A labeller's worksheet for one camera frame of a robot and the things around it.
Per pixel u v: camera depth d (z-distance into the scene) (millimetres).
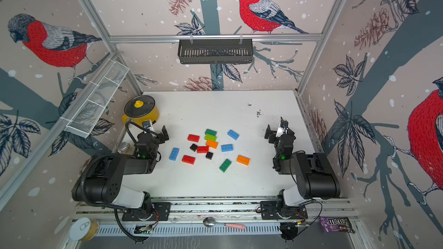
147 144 704
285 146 683
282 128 767
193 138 966
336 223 687
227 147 925
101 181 450
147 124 788
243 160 876
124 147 833
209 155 896
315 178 442
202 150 914
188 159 877
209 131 999
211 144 931
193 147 923
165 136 872
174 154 899
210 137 976
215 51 1061
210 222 722
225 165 857
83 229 657
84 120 808
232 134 978
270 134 835
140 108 976
